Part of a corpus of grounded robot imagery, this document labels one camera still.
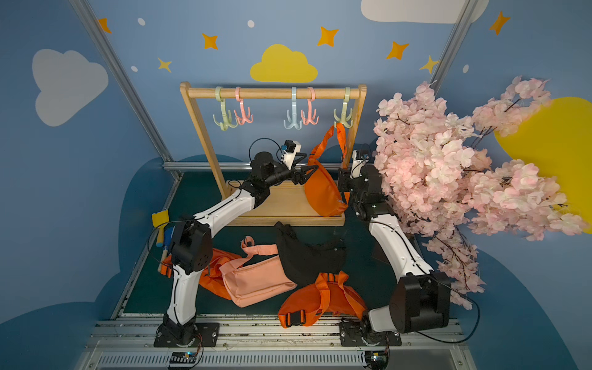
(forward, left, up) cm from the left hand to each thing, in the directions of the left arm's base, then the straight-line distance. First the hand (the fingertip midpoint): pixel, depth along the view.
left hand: (312, 156), depth 81 cm
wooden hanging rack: (+4, +10, -36) cm, 37 cm away
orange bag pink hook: (-41, -6, -25) cm, 48 cm away
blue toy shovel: (-17, +60, -32) cm, 70 cm away
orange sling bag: (-35, +35, -30) cm, 58 cm away
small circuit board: (-58, +41, -36) cm, 80 cm away
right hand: (-3, -13, -2) cm, 14 cm away
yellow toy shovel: (-8, +67, -32) cm, 75 cm away
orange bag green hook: (+4, -7, -25) cm, 26 cm away
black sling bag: (-27, +1, -33) cm, 42 cm away
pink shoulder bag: (-36, +18, -30) cm, 50 cm away
